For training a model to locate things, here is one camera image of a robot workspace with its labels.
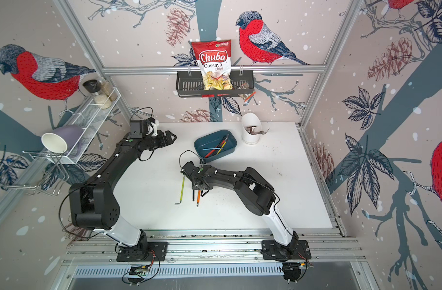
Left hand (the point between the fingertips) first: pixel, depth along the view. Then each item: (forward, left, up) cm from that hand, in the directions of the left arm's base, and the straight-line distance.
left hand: (172, 134), depth 88 cm
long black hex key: (+10, -23, -20) cm, 33 cm away
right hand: (-17, -13, -22) cm, 31 cm away
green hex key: (-20, -4, -22) cm, 30 cm away
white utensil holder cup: (+15, -42, -11) cm, 46 cm away
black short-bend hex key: (-23, -10, -21) cm, 33 cm away
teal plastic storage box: (+8, -21, -19) cm, 29 cm away
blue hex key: (+6, -21, -20) cm, 29 cm away
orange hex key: (-25, -13, -21) cm, 35 cm away
